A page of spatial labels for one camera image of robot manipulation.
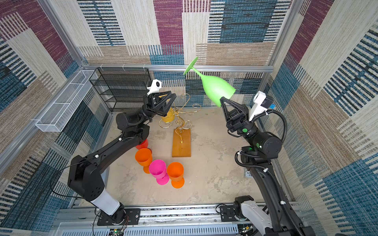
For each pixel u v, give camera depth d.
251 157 0.48
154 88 0.58
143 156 0.79
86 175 0.43
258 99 0.42
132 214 0.75
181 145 0.98
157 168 0.81
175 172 0.77
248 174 0.85
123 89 1.10
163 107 0.55
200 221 0.73
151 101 0.53
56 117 0.71
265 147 0.41
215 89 0.49
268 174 0.45
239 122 0.44
